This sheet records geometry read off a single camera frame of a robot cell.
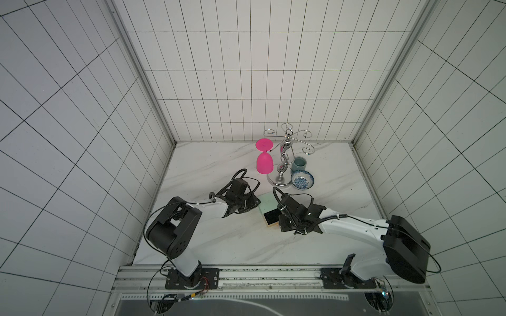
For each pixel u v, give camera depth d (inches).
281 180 41.0
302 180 39.6
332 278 28.3
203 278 28.4
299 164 41.2
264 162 33.9
